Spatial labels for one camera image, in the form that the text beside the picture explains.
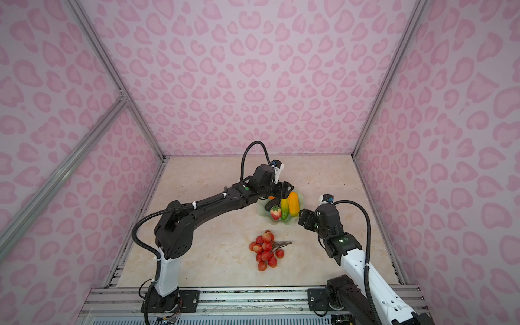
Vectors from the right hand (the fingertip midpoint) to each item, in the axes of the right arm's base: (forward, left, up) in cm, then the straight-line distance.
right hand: (306, 213), depth 82 cm
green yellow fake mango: (+7, +8, -8) cm, 14 cm away
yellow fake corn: (+9, +4, -7) cm, 12 cm away
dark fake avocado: (+10, +13, -9) cm, 19 cm away
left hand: (+12, +6, +5) cm, 14 cm away
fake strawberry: (+4, +12, -7) cm, 15 cm away
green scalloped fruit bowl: (+2, +6, -10) cm, 12 cm away
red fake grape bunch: (-12, +16, -8) cm, 21 cm away
